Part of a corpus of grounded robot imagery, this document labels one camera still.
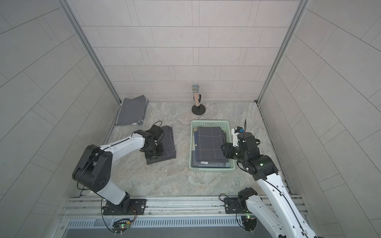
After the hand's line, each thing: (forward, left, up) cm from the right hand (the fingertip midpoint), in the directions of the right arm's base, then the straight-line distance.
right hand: (221, 146), depth 72 cm
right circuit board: (-30, -10, -20) cm, 37 cm away
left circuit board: (-27, +48, -15) cm, 57 cm away
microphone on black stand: (+41, +10, -16) cm, 45 cm away
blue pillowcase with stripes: (+10, +13, -14) cm, 22 cm away
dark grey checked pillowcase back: (+13, +4, -14) cm, 20 cm away
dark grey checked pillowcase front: (+8, +29, -16) cm, 34 cm away
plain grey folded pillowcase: (+41, +60, -14) cm, 74 cm away
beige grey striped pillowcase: (-2, +13, -16) cm, 20 cm away
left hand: (+6, +33, -17) cm, 37 cm away
